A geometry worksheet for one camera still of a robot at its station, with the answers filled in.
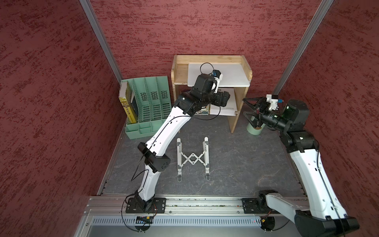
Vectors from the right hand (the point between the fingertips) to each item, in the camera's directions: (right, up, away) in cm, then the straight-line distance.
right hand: (240, 109), depth 62 cm
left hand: (-7, +7, +8) cm, 13 cm away
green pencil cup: (+23, -13, +41) cm, 49 cm away
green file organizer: (-54, +12, +54) cm, 78 cm away
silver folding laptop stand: (-27, -29, +27) cm, 49 cm away
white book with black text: (+1, +1, +21) cm, 21 cm away
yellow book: (-63, +9, +28) cm, 69 cm away
